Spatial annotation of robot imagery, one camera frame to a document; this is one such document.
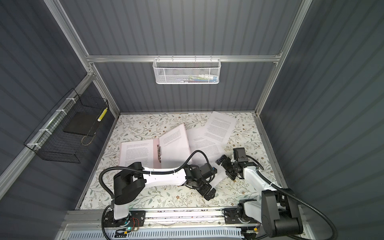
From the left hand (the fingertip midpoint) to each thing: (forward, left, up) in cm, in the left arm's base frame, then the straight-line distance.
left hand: (209, 191), depth 81 cm
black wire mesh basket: (+27, +70, +27) cm, 79 cm away
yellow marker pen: (+35, +57, +26) cm, 72 cm away
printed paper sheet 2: (+25, +19, +3) cm, 32 cm away
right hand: (+13, -9, +1) cm, 16 cm away
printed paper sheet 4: (+46, -13, -1) cm, 48 cm away
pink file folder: (+25, +31, -1) cm, 40 cm away
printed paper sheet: (+28, +45, -2) cm, 53 cm away
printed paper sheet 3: (+36, +4, -2) cm, 36 cm away
